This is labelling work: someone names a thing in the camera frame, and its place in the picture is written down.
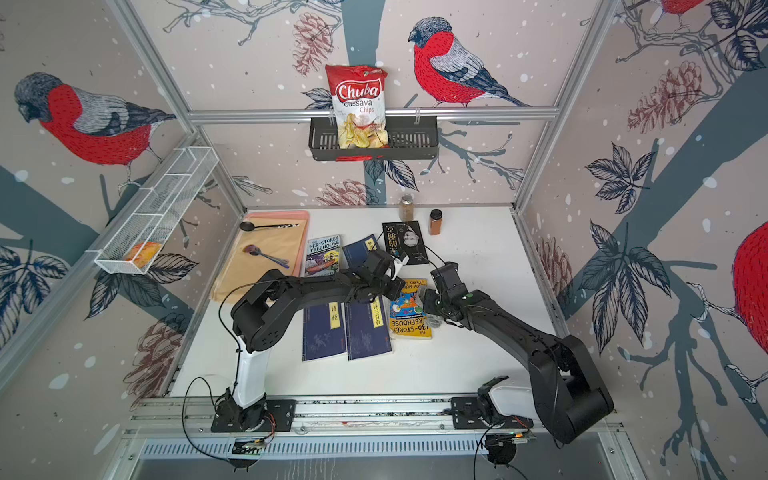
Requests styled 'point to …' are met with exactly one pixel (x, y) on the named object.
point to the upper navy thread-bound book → (356, 252)
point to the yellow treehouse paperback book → (407, 314)
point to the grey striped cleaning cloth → (434, 321)
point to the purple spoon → (255, 251)
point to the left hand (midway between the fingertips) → (409, 280)
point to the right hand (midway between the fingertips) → (427, 298)
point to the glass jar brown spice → (406, 209)
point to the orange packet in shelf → (143, 253)
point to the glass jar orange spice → (436, 223)
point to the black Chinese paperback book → (404, 239)
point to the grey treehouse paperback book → (323, 256)
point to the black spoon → (249, 226)
